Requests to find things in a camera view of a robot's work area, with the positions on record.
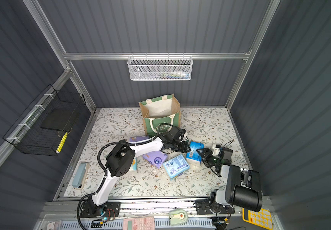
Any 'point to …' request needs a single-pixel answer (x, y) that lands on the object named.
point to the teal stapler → (80, 178)
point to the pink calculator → (142, 223)
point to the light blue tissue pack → (176, 166)
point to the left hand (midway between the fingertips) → (191, 153)
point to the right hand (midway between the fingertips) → (201, 154)
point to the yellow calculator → (263, 217)
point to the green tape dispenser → (177, 216)
